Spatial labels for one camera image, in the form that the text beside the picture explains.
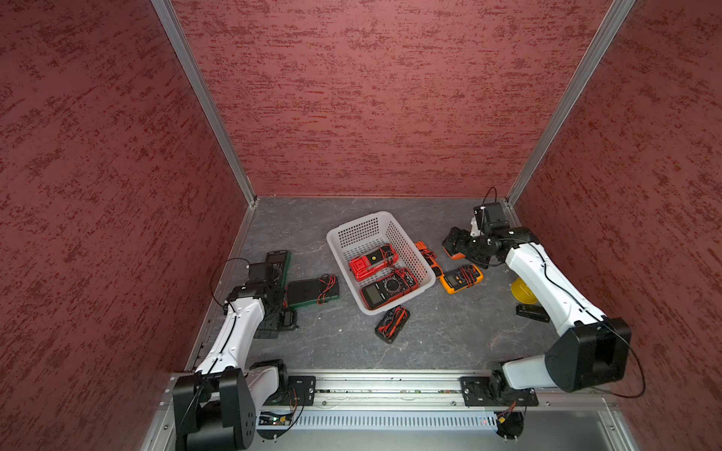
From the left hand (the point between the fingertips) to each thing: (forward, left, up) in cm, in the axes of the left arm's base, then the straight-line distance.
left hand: (279, 315), depth 84 cm
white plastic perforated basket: (+30, -23, -1) cm, 38 cm away
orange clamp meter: (+21, -49, 0) cm, 54 cm away
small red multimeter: (+19, -29, +1) cm, 35 cm away
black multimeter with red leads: (-2, -34, 0) cm, 34 cm away
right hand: (+15, -53, +13) cm, 57 cm away
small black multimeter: (-1, -3, 0) cm, 3 cm away
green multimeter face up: (+17, +5, -1) cm, 18 cm away
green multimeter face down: (+8, -6, -1) cm, 10 cm away
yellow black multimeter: (+14, -59, 0) cm, 60 cm away
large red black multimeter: (+8, -31, -1) cm, 31 cm away
